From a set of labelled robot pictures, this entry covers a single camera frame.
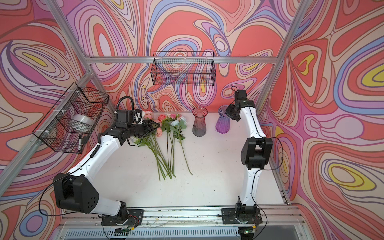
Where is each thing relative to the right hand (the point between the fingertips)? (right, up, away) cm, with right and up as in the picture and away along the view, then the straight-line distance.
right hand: (229, 116), depth 95 cm
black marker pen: (-77, -17, -25) cm, 83 cm away
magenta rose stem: (-38, +1, +17) cm, 41 cm away
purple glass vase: (-3, -6, +3) cm, 7 cm away
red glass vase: (-19, -8, +5) cm, 21 cm away
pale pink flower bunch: (-52, -17, +4) cm, 55 cm away
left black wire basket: (-86, -7, -28) cm, 91 cm away
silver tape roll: (-77, -5, -24) cm, 80 cm away
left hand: (-42, -6, -14) cm, 45 cm away
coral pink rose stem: (-46, 0, +15) cm, 48 cm away
